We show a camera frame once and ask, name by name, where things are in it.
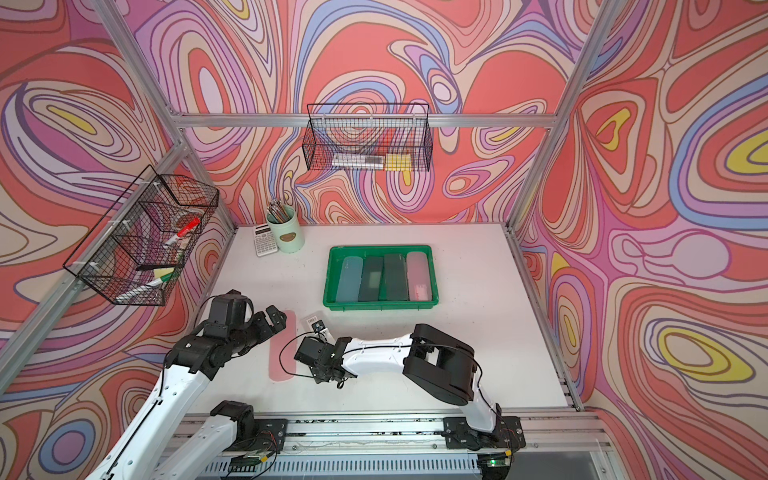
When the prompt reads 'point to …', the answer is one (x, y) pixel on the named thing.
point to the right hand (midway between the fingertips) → (335, 366)
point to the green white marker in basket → (153, 282)
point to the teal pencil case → (350, 279)
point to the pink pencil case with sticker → (418, 277)
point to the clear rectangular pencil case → (306, 323)
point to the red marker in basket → (188, 227)
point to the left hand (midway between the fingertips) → (277, 323)
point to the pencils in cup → (277, 211)
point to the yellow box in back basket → (398, 162)
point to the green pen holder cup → (288, 234)
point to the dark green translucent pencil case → (371, 278)
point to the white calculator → (264, 240)
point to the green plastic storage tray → (334, 265)
